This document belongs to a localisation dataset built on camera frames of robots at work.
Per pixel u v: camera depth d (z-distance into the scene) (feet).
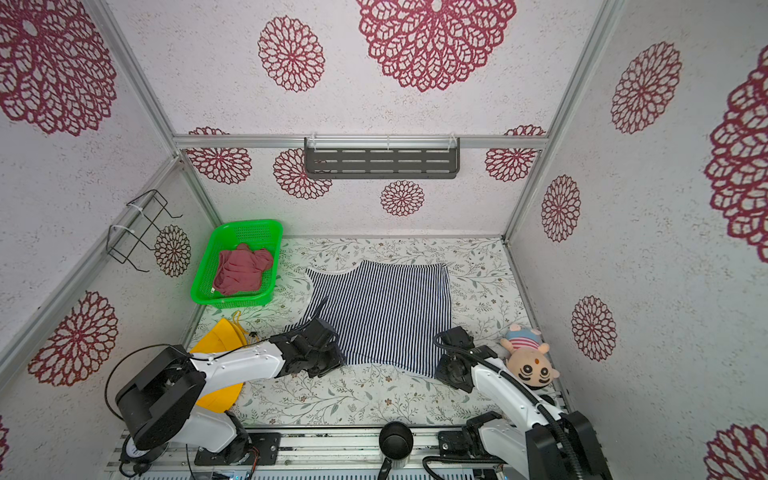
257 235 3.82
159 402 1.42
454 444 2.41
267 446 2.42
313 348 2.26
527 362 2.60
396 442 2.42
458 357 2.02
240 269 3.48
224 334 3.04
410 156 3.02
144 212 2.58
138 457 2.30
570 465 1.22
